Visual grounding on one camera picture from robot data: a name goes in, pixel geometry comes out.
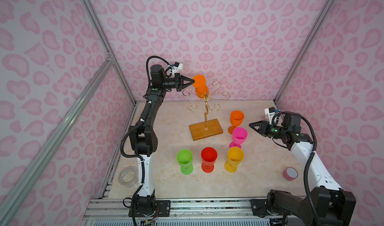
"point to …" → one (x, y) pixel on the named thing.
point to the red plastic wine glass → (209, 155)
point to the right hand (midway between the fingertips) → (253, 124)
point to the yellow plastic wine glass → (235, 155)
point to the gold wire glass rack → (206, 97)
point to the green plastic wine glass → (185, 159)
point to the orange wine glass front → (236, 119)
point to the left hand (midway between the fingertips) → (194, 80)
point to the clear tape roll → (128, 176)
